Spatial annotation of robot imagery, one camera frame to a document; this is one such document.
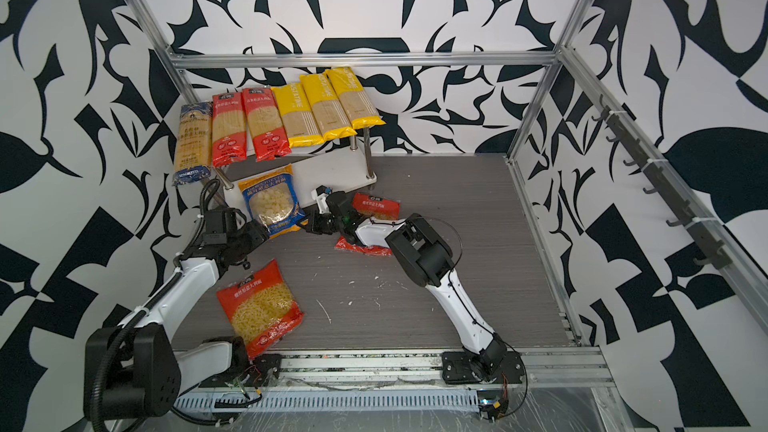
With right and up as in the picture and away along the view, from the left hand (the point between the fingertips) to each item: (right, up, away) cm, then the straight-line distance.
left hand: (256, 227), depth 88 cm
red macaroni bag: (+5, -21, -8) cm, 22 cm away
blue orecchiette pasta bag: (+3, +8, +6) cm, 10 cm away
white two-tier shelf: (+15, +17, +17) cm, 28 cm away
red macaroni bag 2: (+34, +5, +12) cm, 36 cm away
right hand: (+10, +2, +5) cm, 11 cm away
